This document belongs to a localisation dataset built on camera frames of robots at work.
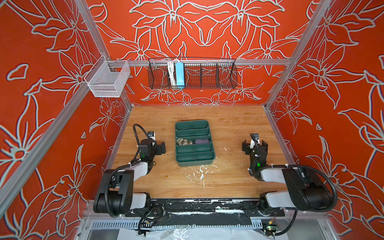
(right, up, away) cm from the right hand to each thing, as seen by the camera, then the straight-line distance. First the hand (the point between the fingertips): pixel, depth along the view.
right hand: (252, 139), depth 89 cm
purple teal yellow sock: (-31, -2, +5) cm, 31 cm away
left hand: (-60, -2, +3) cm, 60 cm away
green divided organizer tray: (-36, -3, +3) cm, 36 cm away
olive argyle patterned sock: (-43, -2, +3) cm, 43 cm away
